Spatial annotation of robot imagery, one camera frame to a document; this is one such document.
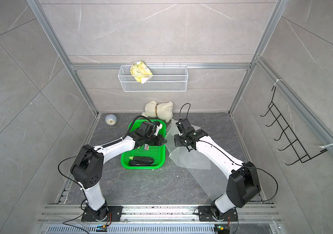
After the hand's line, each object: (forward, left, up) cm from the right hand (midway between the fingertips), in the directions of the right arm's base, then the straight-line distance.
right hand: (179, 139), depth 85 cm
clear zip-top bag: (-4, -2, -14) cm, 15 cm away
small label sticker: (+4, +22, -14) cm, 27 cm away
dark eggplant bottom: (-9, +24, -12) cm, 29 cm away
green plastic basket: (-1, +15, -14) cm, 20 cm away
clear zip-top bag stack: (-16, -20, -18) cm, 31 cm away
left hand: (+2, +7, -3) cm, 8 cm away
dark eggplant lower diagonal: (-7, +23, -11) cm, 27 cm away
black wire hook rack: (-18, -50, +15) cm, 56 cm away
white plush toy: (+31, +11, -7) cm, 34 cm away
